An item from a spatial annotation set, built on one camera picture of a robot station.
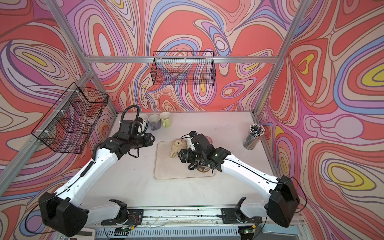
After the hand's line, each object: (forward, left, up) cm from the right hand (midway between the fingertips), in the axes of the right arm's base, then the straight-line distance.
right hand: (186, 157), depth 77 cm
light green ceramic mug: (+35, +15, -7) cm, 38 cm away
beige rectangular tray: (+2, +14, -16) cm, 21 cm away
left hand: (+10, +17, +5) cm, 20 cm away
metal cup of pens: (+15, -41, +1) cm, 44 cm away
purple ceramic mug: (+33, +23, -8) cm, 41 cm away
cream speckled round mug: (+12, +7, -7) cm, 16 cm away
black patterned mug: (-1, -7, -10) cm, 12 cm away
